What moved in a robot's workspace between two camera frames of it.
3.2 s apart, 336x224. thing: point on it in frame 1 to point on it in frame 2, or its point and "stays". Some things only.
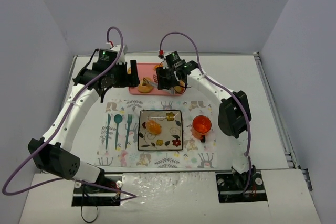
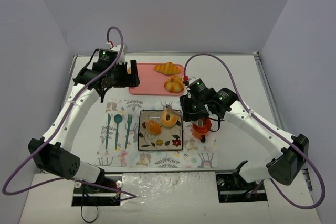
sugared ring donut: [144, 86] to [171, 122]
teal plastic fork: [129, 120] stays
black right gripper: [163, 82] to [189, 111]
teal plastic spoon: [118, 119] stays
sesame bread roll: [153, 127] stays
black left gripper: [133, 73] stays
